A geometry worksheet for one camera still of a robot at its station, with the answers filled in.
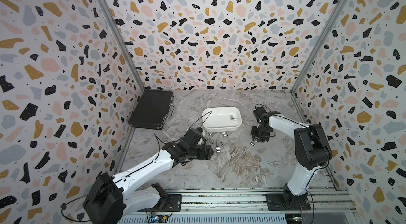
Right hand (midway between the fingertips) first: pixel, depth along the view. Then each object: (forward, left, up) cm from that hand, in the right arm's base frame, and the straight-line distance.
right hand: (253, 138), depth 95 cm
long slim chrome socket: (-3, +22, -1) cm, 22 cm away
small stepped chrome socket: (-4, +19, 0) cm, 20 cm away
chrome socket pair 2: (-4, +1, 0) cm, 4 cm away
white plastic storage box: (+15, +19, -1) cm, 25 cm away
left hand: (-14, +25, +10) cm, 30 cm away
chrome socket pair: (+3, +17, 0) cm, 18 cm away
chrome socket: (+15, +11, 0) cm, 18 cm away
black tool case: (+20, +67, +3) cm, 70 cm away
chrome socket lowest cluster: (-8, +21, 0) cm, 22 cm away
